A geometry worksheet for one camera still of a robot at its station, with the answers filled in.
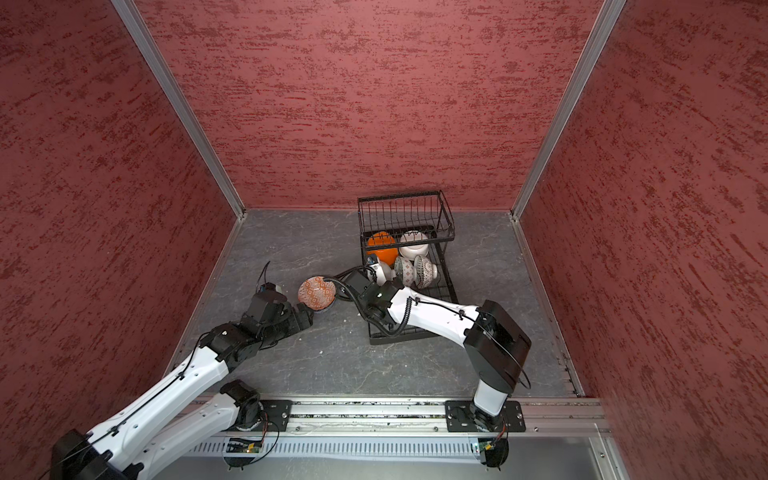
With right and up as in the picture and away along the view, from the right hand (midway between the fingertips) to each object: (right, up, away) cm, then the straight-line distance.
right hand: (383, 293), depth 86 cm
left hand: (-23, -8, -4) cm, 25 cm away
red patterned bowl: (-22, -1, +8) cm, 24 cm away
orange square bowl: (-2, +16, +18) cm, 24 cm away
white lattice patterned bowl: (+12, +6, +4) cm, 14 cm away
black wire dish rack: (+13, +25, +8) cm, 29 cm away
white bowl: (+9, +11, +15) cm, 21 cm away
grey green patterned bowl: (+7, +7, +4) cm, 10 cm away
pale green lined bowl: (-1, +7, -9) cm, 12 cm away
